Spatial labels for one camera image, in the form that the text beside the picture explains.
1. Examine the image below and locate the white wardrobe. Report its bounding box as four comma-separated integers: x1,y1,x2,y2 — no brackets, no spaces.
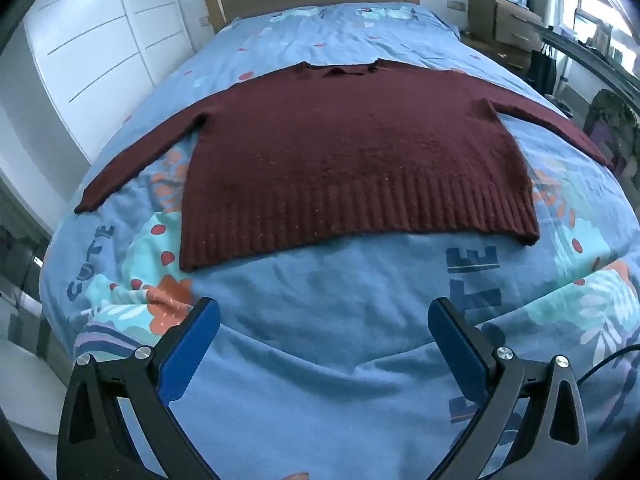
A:
22,0,197,161

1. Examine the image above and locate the black bag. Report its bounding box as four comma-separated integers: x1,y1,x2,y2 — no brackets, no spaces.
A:
526,44,560,95

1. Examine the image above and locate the maroon knit sweater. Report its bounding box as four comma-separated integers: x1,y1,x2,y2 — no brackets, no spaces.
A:
74,59,615,273

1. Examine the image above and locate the black cable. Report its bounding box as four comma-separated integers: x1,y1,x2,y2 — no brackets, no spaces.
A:
575,344,640,392

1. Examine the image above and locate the wooden nightstand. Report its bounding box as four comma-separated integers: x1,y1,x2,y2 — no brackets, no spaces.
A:
459,32,533,77

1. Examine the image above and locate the dark patterned cloth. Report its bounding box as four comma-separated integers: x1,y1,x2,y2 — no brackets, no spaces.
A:
581,88,640,187

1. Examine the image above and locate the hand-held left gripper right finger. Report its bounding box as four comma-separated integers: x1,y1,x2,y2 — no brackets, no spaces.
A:
428,297,590,480

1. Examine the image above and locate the dark furniture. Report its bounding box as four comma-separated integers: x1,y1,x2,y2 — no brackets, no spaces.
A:
0,217,53,366

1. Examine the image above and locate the blue printed duvet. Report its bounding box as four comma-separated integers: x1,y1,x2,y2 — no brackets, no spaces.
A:
39,2,640,480

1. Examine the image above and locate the window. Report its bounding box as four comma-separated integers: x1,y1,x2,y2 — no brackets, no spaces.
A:
555,0,640,63

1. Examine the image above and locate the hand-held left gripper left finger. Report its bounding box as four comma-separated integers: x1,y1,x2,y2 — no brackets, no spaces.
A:
56,297,221,480

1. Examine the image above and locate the brown cardboard box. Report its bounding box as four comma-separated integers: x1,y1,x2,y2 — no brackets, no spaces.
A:
469,0,545,52

